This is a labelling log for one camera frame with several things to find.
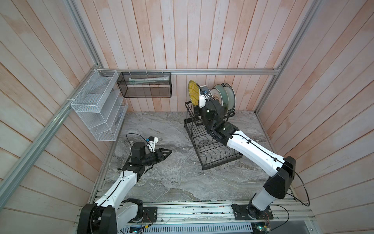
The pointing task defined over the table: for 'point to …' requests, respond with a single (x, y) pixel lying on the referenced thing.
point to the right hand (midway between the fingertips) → (200, 97)
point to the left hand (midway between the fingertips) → (170, 155)
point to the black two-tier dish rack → (211, 151)
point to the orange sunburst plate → (217, 95)
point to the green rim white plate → (232, 97)
